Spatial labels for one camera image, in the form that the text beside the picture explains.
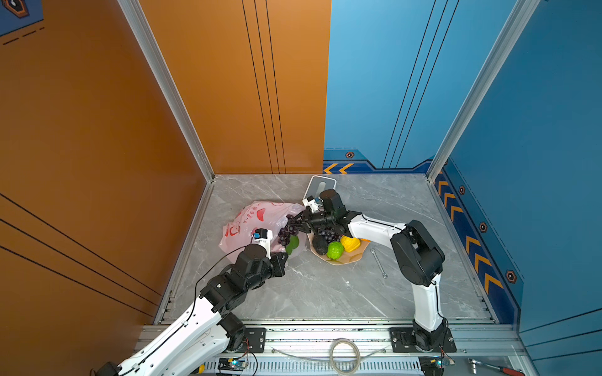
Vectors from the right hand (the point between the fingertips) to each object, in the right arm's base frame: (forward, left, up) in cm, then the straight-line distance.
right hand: (290, 224), depth 84 cm
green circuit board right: (-40, -45, -17) cm, 63 cm away
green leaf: (-7, -1, -2) cm, 8 cm away
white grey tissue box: (+30, -11, -10) cm, 33 cm away
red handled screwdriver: (-41, -65, -16) cm, 79 cm away
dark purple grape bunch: (-4, +2, -1) cm, 4 cm away
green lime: (-6, -16, -8) cm, 19 cm away
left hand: (-12, -1, +1) cm, 12 cm away
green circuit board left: (-40, +18, -17) cm, 47 cm away
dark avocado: (-4, -11, -7) cm, 14 cm away
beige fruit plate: (-8, -21, -11) cm, 25 cm away
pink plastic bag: (-4, +18, +1) cm, 19 cm away
